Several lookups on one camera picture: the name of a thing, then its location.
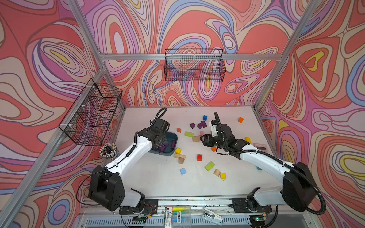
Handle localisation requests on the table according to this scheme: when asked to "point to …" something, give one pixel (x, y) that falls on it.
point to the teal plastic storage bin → (169, 137)
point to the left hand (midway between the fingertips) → (163, 139)
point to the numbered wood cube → (181, 160)
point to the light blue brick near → (183, 171)
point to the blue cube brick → (205, 118)
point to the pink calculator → (262, 147)
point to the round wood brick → (217, 172)
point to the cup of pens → (109, 151)
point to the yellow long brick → (248, 139)
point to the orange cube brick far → (241, 119)
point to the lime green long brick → (188, 134)
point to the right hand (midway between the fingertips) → (205, 141)
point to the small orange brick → (178, 130)
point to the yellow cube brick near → (223, 176)
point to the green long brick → (209, 166)
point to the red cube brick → (199, 157)
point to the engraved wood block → (176, 156)
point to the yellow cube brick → (177, 151)
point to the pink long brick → (202, 133)
